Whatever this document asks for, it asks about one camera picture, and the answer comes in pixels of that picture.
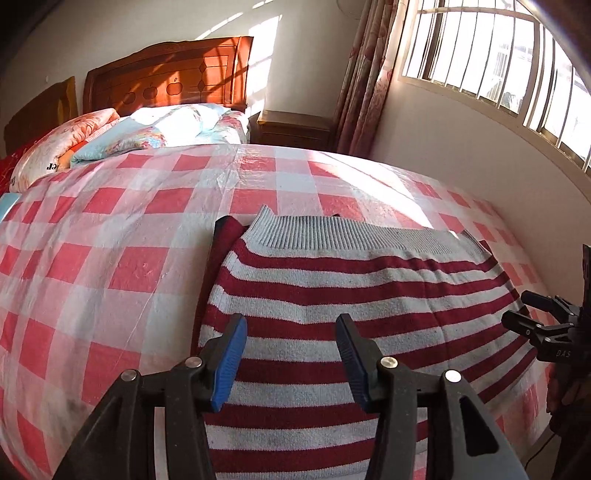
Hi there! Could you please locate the small dark wooden headboard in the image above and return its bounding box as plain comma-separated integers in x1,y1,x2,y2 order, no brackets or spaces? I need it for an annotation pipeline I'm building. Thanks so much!
4,76,79,155

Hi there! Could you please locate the barred window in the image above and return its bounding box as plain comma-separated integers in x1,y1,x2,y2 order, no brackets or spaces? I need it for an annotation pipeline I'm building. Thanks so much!
401,0,591,172

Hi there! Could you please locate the wooden nightstand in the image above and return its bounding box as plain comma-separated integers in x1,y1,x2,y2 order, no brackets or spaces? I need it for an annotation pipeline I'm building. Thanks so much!
256,110,335,151

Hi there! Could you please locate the person's right hand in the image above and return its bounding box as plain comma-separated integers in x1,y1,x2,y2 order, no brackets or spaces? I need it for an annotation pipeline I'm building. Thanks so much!
546,364,583,432

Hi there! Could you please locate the light blue floral quilt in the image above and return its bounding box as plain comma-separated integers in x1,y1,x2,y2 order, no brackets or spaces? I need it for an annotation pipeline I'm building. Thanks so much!
69,102,250,169

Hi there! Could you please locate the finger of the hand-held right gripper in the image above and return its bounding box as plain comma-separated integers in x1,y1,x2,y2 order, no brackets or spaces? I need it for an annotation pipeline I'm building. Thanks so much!
501,309,560,348
522,291,581,325

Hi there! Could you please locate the light blue cloth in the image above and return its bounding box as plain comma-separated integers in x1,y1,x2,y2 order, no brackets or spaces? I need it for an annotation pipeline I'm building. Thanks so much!
0,193,22,223

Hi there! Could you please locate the pink floral quilt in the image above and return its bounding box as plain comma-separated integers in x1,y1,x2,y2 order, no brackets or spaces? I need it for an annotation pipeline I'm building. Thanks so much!
9,108,122,192

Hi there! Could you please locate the pink checkered bed sheet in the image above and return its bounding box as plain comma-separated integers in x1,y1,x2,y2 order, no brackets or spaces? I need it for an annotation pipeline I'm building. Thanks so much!
0,143,557,480

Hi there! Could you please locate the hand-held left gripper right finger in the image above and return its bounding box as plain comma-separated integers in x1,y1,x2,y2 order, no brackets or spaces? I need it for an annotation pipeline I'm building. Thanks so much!
335,313,529,480

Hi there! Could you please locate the red floral bedspread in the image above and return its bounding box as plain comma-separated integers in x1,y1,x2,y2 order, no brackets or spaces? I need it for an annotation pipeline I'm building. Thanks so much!
0,138,38,197

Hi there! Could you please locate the black cable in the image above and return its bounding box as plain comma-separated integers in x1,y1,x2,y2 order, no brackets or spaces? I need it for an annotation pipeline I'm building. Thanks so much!
522,427,561,474

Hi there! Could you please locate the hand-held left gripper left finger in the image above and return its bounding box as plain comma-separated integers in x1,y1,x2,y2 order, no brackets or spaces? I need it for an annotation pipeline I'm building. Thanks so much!
53,313,249,480

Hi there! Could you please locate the large carved wooden headboard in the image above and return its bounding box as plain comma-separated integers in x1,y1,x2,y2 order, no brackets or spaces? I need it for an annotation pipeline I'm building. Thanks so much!
83,36,254,116

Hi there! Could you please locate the red and grey striped sweater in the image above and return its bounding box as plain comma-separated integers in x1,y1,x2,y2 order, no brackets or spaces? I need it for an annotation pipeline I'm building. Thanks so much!
191,205,548,480

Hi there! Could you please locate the pink floral curtain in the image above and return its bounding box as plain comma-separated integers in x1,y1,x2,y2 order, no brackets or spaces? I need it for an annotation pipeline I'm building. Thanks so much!
332,0,419,157

